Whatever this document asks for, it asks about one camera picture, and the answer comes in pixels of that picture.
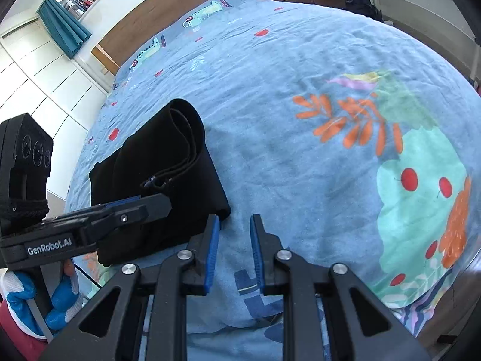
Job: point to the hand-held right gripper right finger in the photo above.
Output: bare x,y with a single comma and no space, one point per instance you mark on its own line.
257,255

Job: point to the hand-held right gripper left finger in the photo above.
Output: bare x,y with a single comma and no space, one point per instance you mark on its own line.
212,255

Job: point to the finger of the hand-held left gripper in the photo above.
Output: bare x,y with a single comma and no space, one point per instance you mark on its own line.
131,218
120,202

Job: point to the black pants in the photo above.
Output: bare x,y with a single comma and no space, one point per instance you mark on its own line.
180,180

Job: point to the person's left forearm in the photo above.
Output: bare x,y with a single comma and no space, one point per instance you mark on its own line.
15,334

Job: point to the person's left hand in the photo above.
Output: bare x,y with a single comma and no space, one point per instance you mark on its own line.
62,297

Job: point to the blue printed blanket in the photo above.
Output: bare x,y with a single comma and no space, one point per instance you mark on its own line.
282,139

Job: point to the white wardrobe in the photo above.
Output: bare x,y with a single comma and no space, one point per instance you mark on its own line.
37,75

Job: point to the short teal curtain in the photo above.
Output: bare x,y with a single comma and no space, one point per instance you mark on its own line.
64,30

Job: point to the wooden headboard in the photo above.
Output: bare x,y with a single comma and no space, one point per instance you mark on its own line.
150,18

